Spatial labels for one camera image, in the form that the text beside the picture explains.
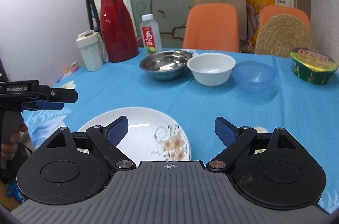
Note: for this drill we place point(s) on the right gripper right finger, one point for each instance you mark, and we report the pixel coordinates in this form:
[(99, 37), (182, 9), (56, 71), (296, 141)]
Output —
[(272, 170)]

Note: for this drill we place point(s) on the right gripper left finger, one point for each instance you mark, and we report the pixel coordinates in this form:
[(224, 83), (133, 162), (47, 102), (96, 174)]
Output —
[(72, 167)]

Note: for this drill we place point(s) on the white floral plate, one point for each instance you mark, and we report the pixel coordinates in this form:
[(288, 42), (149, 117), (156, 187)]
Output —
[(152, 135)]

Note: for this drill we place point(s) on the blue translucent bowl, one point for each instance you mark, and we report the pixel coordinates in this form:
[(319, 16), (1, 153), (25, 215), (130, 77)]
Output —
[(253, 77)]

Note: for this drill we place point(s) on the person's left hand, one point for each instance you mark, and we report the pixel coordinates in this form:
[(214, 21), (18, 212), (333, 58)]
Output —
[(8, 150)]

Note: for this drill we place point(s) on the blue floral tablecloth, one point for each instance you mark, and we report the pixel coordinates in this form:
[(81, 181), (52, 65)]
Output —
[(309, 112)]

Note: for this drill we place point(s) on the white travel mug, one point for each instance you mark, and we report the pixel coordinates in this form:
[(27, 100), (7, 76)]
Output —
[(92, 49)]

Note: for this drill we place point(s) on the green instant noodle cup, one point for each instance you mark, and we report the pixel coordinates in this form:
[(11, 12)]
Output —
[(312, 66)]

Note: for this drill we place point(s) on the white ceramic bowl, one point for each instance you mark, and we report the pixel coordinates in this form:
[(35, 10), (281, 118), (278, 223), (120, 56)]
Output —
[(211, 69)]

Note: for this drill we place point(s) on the red thermos jug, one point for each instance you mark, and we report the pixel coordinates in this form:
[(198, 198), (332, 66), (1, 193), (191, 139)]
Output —
[(117, 31)]

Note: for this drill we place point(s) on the woven straw mat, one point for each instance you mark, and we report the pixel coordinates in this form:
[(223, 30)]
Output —
[(281, 34)]

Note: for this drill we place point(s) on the stainless steel bowl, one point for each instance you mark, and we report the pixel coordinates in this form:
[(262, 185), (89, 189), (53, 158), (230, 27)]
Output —
[(166, 65)]

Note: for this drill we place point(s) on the lime juice bottle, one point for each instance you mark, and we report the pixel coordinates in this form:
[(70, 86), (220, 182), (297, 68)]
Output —
[(150, 34)]

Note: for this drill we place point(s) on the left orange chair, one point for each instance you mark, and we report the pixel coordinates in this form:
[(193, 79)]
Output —
[(212, 26)]

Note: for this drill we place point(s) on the yellow snack bag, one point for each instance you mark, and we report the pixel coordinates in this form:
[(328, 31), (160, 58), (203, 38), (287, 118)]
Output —
[(253, 10)]

